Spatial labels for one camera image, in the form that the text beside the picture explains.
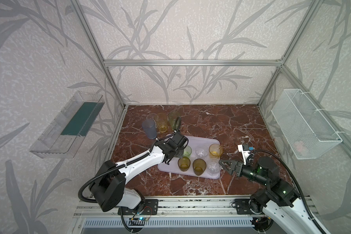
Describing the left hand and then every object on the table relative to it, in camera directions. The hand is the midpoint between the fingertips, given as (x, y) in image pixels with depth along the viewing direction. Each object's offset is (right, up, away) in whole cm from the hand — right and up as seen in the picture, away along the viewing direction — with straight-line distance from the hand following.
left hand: (179, 150), depth 85 cm
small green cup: (+5, -2, +6) cm, 8 cm away
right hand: (+21, -2, -16) cm, 27 cm away
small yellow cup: (+23, -1, +4) cm, 23 cm away
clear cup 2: (-20, +21, +18) cm, 34 cm away
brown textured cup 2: (+3, -8, +2) cm, 9 cm away
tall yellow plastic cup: (-12, +16, +11) cm, 23 cm away
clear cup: (+14, -2, +7) cm, 16 cm away
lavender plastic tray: (+10, +3, +14) cm, 17 cm away
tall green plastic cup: (-4, +17, +24) cm, 30 cm away
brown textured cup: (+12, -8, -2) cm, 15 cm away
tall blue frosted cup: (-20, +12, +13) cm, 27 cm away
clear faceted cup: (+1, +1, -10) cm, 10 cm away
